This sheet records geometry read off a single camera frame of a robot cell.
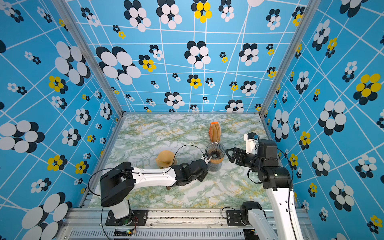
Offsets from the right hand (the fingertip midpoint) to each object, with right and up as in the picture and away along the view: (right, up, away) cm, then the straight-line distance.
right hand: (233, 152), depth 70 cm
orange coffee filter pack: (-5, +9, +29) cm, 31 cm away
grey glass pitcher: (-7, -11, +14) cm, 20 cm away
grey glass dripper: (-6, -1, +15) cm, 16 cm away
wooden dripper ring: (-6, -7, +13) cm, 16 cm away
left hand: (-11, -11, +14) cm, 21 cm away
